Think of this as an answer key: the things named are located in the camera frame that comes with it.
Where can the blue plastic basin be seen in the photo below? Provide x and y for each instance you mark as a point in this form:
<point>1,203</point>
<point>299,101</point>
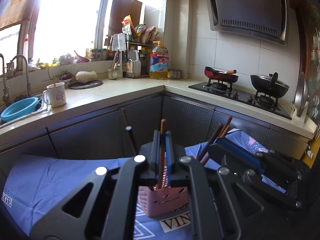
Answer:
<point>17,108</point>

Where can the row of spice jars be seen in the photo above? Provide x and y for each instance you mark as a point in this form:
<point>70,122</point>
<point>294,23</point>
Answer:
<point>100,55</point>

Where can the kitchen counter with dark cabinets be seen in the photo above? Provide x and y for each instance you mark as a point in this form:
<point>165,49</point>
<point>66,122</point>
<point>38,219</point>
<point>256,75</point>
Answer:
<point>87,135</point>

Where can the pink plastic utensil holder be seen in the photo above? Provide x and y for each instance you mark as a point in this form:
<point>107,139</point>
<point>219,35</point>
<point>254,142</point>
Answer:
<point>162,200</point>

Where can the yellow cooking oil bottle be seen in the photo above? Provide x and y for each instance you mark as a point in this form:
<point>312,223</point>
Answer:
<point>158,62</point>

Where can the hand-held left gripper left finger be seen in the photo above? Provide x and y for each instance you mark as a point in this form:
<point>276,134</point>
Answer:
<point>156,152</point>

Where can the printed window blind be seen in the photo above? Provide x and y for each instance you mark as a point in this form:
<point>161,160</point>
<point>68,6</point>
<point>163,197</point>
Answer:
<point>17,5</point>

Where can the steel kitchen sink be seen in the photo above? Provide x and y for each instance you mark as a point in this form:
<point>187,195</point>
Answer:
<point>43,107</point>

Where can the white dough lump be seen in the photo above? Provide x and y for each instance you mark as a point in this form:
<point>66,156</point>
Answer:
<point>86,76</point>

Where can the brown board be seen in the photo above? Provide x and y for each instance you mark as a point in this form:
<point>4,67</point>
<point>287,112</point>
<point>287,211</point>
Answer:
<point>125,12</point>

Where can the curved steel faucet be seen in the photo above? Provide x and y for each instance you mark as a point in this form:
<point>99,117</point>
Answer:
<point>28,80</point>

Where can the orange snack packet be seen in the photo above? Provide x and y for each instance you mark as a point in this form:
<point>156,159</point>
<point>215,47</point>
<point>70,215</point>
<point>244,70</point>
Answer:
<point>127,22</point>

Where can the black gas stove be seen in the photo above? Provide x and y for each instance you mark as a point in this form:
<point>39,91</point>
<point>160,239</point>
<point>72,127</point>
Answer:
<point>240,97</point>

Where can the white bottle with red cap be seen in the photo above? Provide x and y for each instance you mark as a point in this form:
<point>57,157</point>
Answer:
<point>26,45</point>

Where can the small glass jar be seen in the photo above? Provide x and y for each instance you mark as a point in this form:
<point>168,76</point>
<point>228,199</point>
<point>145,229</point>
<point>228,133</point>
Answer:
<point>113,74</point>

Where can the red vegetable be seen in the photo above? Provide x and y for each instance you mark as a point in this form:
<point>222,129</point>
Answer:
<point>81,57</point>

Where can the yellow panel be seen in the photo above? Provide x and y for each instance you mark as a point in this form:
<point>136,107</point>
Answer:
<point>308,155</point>

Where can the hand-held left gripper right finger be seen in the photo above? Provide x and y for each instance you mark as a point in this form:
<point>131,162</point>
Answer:
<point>168,152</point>

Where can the black round mat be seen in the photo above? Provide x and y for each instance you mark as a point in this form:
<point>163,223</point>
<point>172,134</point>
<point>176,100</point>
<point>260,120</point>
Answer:
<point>85,85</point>

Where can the white mug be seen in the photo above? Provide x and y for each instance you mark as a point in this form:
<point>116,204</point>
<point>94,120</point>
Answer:
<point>57,96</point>

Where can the steel range hood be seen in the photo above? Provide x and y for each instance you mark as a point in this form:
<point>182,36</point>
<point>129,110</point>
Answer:
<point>247,5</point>

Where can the black metal rack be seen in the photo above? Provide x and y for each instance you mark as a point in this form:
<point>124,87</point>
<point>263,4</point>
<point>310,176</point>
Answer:
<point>143,45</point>

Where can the bagged food packets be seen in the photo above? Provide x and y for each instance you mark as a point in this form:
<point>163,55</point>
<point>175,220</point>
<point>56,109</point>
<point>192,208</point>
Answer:
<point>147,33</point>

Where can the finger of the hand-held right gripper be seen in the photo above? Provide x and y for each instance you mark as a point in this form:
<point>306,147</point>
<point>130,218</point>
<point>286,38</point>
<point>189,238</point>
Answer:
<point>240,146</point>
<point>225,156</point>

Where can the white plastic jug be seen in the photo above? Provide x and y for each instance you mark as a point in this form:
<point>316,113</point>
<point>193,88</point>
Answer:
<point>132,65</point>

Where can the steel pot lid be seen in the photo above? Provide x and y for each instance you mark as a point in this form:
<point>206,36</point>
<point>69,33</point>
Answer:
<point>301,92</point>

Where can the red frying pan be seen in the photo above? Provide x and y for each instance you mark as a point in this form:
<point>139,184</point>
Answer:
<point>220,76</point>

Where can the small steel bowl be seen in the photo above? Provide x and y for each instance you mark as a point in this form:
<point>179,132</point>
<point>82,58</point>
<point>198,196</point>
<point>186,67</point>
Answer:
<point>175,74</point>

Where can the steel cleaver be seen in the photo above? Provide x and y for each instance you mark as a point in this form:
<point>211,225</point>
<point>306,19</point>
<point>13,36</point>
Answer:
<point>118,42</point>

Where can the brown wooden chopstick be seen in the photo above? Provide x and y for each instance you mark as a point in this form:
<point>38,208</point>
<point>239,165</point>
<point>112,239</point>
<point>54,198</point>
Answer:
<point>226,131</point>
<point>162,127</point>
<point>212,138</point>
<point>226,123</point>

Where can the blue printed tablecloth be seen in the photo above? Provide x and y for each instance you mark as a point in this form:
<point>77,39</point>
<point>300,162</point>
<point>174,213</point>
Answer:
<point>50,180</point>

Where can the green onions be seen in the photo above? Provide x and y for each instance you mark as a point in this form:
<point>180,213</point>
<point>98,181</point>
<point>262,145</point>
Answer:
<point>62,76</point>

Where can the black wok with lid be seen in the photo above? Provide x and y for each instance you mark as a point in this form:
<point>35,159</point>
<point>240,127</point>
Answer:
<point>268,87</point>

